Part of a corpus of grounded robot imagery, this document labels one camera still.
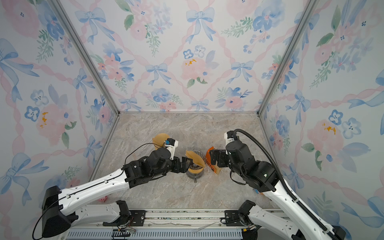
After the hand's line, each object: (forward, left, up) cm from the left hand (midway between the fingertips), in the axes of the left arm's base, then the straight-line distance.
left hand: (187, 159), depth 71 cm
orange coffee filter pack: (+4, -16, -19) cm, 25 cm away
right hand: (+2, -14, +5) cm, 15 cm away
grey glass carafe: (-2, -4, -15) cm, 15 cm away
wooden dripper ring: (-1, -4, -12) cm, 13 cm away
